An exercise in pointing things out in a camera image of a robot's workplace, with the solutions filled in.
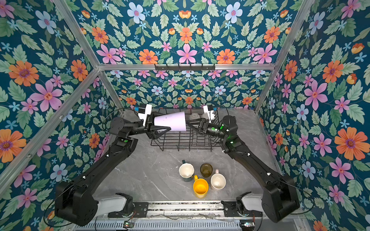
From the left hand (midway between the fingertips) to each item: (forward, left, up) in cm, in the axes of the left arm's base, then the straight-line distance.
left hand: (169, 125), depth 59 cm
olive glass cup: (-6, -17, -38) cm, 42 cm away
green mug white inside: (-7, -5, -35) cm, 36 cm away
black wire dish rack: (+15, -9, -37) cm, 41 cm away
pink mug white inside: (-13, -23, -38) cm, 46 cm away
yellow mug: (-15, -12, -39) cm, 43 cm away
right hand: (+5, -10, -4) cm, 11 cm away
